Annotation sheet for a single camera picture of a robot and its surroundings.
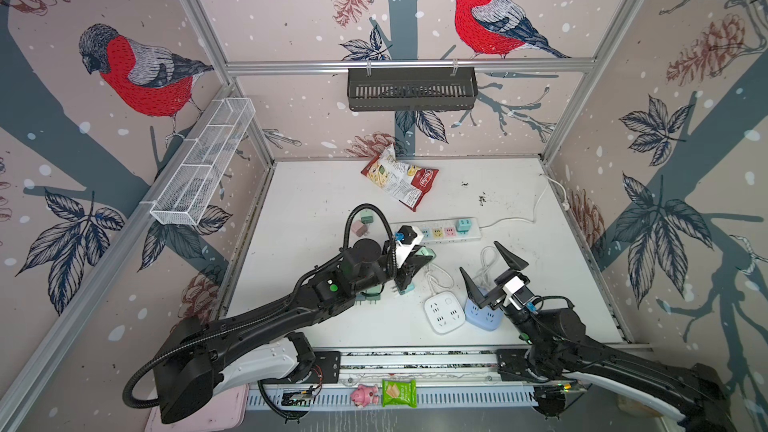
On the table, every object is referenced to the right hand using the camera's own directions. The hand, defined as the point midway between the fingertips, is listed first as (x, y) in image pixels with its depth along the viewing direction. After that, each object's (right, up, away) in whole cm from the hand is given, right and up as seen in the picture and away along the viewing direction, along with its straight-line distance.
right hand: (479, 258), depth 64 cm
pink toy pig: (-26, -33, +4) cm, 42 cm away
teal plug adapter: (+4, +2, +30) cm, 31 cm away
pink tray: (-57, -36, +3) cm, 67 cm away
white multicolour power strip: (-2, +1, +33) cm, 33 cm away
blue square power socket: (+6, -20, +15) cm, 26 cm away
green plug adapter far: (-29, +4, +39) cm, 49 cm away
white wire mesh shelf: (-70, +23, +14) cm, 75 cm away
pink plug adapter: (-30, +2, +33) cm, 45 cm away
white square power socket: (-5, -19, +16) cm, 25 cm away
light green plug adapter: (-12, +1, +4) cm, 13 cm away
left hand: (-11, 0, +4) cm, 12 cm away
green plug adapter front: (-23, -6, -3) cm, 24 cm away
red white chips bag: (-14, +16, +43) cm, 48 cm away
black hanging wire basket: (-12, +50, +40) cm, 65 cm away
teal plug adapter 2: (-14, -15, +21) cm, 30 cm away
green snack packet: (-18, -33, +4) cm, 37 cm away
